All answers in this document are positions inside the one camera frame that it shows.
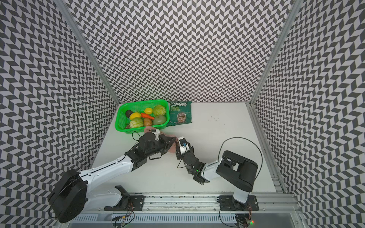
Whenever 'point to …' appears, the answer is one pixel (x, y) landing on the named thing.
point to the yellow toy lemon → (148, 110)
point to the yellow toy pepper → (134, 115)
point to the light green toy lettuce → (136, 122)
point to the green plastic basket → (122, 121)
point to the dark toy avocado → (128, 112)
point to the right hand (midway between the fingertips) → (179, 142)
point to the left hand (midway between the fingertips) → (176, 139)
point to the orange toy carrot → (143, 115)
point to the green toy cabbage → (159, 110)
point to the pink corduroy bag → (172, 149)
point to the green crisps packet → (180, 113)
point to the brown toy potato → (148, 121)
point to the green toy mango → (158, 119)
